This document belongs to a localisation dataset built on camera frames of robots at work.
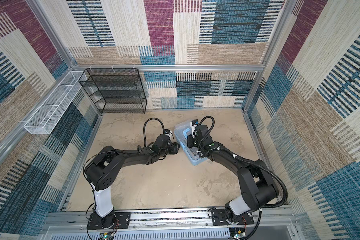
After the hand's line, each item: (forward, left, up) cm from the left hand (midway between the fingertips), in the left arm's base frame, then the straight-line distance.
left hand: (178, 144), depth 95 cm
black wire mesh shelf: (+39, +46, +12) cm, 61 cm away
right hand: (-1, -6, +6) cm, 8 cm away
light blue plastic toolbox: (+5, -2, +7) cm, 9 cm away
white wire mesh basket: (-2, +62, +28) cm, 68 cm away
